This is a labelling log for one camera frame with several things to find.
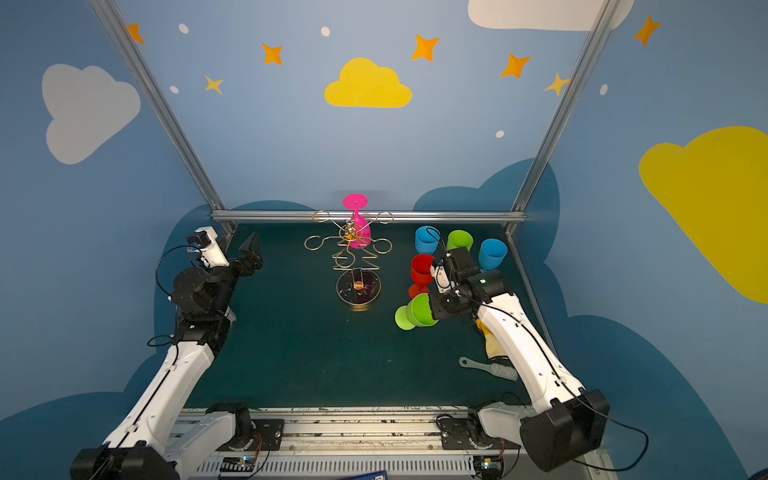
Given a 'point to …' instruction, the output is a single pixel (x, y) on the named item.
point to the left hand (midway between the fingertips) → (237, 235)
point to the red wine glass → (421, 265)
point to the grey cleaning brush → (489, 368)
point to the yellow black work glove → (494, 347)
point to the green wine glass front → (459, 239)
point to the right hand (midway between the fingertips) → (440, 303)
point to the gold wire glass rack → (359, 282)
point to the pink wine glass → (361, 234)
